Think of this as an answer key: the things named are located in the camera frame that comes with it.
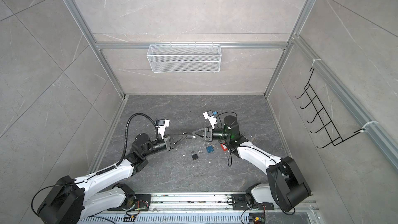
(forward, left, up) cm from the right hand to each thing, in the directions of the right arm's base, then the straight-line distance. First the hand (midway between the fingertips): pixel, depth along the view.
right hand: (194, 133), depth 74 cm
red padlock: (+2, -17, -20) cm, 26 cm away
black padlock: (-2, +2, +1) cm, 3 cm away
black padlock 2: (-3, +1, -21) cm, 21 cm away
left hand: (-2, +4, +3) cm, 5 cm away
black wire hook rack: (+1, -60, +8) cm, 60 cm away
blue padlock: (+2, -8, -21) cm, 22 cm away
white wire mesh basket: (+52, +6, +9) cm, 53 cm away
